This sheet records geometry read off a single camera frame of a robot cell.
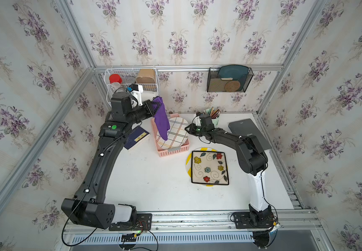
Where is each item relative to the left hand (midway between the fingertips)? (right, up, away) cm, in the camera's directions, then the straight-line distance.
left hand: (163, 105), depth 67 cm
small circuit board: (-16, -61, +5) cm, 63 cm away
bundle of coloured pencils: (+29, 0, +35) cm, 45 cm away
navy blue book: (-23, -15, +38) cm, 47 cm away
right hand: (+11, -10, +33) cm, 36 cm away
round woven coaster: (+40, +16, +31) cm, 54 cm away
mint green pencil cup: (+30, -6, +34) cm, 46 cm away
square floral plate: (+24, -33, +24) cm, 48 cm away
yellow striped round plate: (+12, -32, +26) cm, 43 cm away
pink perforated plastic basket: (-1, -25, +26) cm, 36 cm away
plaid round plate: (+5, -15, +34) cm, 37 cm away
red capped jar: (-33, +20, +25) cm, 46 cm away
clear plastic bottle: (-29, +14, +19) cm, 37 cm away
